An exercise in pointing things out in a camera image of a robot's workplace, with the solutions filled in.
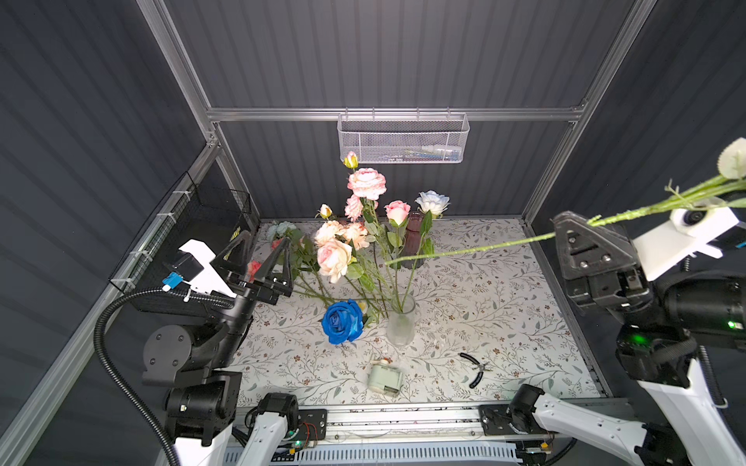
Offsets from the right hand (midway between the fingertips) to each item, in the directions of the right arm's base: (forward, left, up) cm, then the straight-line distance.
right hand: (561, 231), depth 29 cm
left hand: (+11, +36, -12) cm, 40 cm away
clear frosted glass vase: (+17, +14, -57) cm, 61 cm away
